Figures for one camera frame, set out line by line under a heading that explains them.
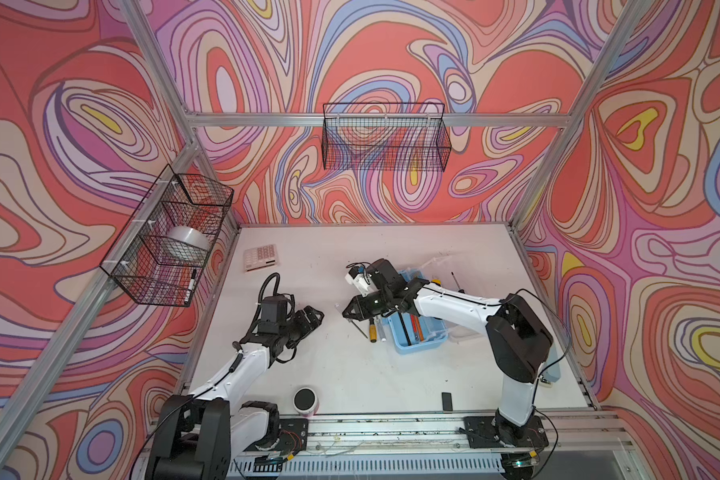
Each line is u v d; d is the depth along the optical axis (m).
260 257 1.08
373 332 0.90
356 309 0.75
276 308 0.68
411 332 0.91
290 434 0.73
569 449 0.71
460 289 0.88
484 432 0.73
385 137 0.96
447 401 0.78
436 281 0.92
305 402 0.74
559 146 0.94
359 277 0.79
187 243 0.70
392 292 0.68
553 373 0.78
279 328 0.69
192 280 0.72
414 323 0.92
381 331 0.91
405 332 0.91
